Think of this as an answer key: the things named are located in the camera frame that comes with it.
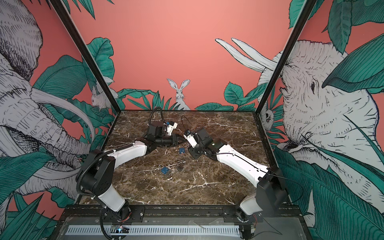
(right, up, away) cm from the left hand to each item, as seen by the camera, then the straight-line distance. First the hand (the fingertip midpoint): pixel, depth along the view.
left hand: (187, 139), depth 83 cm
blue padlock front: (-14, -19, +5) cm, 24 cm away
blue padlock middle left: (-4, -9, +14) cm, 18 cm away
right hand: (+2, -4, -2) cm, 5 cm away
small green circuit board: (-31, -42, -13) cm, 54 cm away
